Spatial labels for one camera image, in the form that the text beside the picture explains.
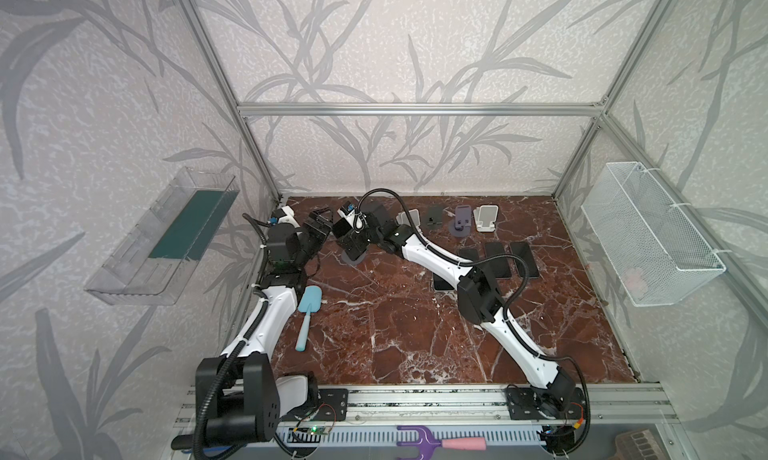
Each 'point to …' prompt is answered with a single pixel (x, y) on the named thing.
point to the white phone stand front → (402, 219)
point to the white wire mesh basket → (659, 255)
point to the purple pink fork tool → (427, 441)
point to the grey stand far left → (350, 261)
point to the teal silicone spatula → (311, 302)
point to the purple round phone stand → (461, 226)
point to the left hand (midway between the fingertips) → (334, 206)
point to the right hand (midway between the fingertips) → (347, 222)
